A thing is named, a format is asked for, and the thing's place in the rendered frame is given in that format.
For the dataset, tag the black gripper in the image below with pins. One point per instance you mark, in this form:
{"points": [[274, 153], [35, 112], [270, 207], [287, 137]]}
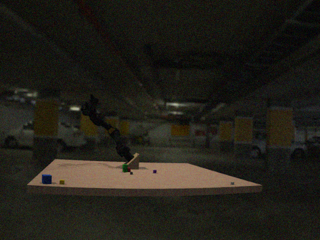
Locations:
{"points": [[90, 109]]}

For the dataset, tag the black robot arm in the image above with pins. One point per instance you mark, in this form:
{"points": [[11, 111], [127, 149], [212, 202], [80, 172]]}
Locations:
{"points": [[121, 149]]}

